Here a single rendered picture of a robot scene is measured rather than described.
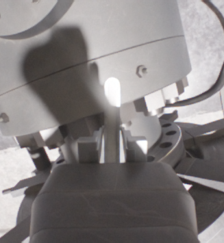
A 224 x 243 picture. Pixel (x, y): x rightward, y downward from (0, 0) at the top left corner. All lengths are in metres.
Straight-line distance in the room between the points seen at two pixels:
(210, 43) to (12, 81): 1.14
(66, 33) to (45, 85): 0.09
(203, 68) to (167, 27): 0.90
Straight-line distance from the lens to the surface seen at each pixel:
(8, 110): 0.38
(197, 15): 1.28
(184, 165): 0.50
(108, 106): 0.16
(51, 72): 0.30
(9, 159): 1.62
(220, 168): 0.48
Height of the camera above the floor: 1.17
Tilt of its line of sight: 73 degrees down
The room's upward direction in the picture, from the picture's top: 166 degrees counter-clockwise
